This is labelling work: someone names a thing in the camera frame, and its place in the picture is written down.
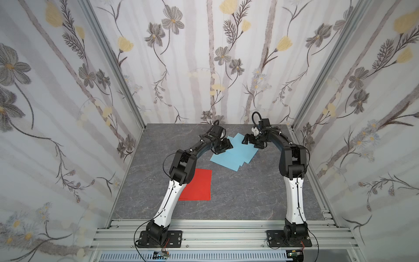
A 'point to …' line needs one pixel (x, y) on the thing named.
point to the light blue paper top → (245, 152)
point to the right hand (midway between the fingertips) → (253, 139)
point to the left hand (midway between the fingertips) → (232, 146)
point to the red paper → (199, 188)
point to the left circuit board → (159, 255)
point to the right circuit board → (297, 255)
